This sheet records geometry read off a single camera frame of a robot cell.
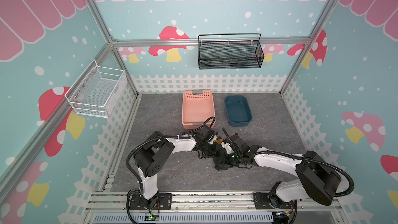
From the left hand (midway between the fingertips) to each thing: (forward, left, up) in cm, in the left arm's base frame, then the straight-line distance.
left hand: (220, 158), depth 87 cm
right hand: (-4, +2, +2) cm, 5 cm away
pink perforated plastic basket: (+33, +14, +2) cm, 36 cm away
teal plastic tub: (+36, -14, -2) cm, 39 cm away
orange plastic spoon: (+6, +1, +9) cm, 11 cm away
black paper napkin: (-5, +1, +3) cm, 6 cm away
